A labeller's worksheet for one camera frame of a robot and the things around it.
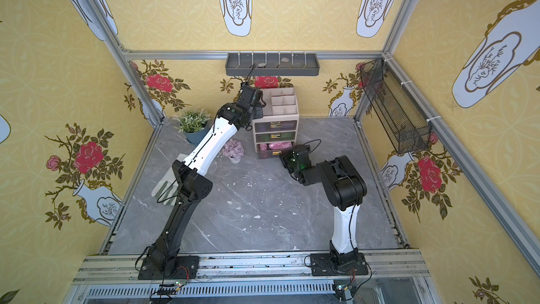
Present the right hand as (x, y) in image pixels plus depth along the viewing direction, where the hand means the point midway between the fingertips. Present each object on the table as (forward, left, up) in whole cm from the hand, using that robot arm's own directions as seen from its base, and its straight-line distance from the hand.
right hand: (276, 155), depth 101 cm
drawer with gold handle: (0, +2, +1) cm, 3 cm away
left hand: (+10, +8, +21) cm, 24 cm away
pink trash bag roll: (+4, +7, +1) cm, 8 cm away
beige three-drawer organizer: (+14, -2, +19) cm, 24 cm away
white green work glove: (-19, +48, -2) cm, 51 cm away
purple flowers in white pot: (-3, +19, +7) cm, 21 cm away
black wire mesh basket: (+5, -54, +17) cm, 57 cm away
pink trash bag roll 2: (+5, -1, +1) cm, 5 cm away
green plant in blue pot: (+8, +39, +13) cm, 42 cm away
